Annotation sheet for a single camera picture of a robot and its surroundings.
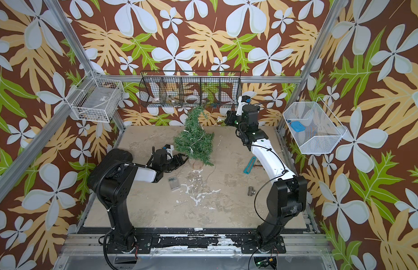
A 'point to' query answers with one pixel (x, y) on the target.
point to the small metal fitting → (251, 191)
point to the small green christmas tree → (194, 139)
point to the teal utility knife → (250, 166)
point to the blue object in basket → (297, 126)
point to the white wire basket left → (96, 99)
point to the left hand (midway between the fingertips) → (188, 155)
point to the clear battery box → (174, 183)
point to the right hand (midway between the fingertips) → (226, 110)
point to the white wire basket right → (312, 129)
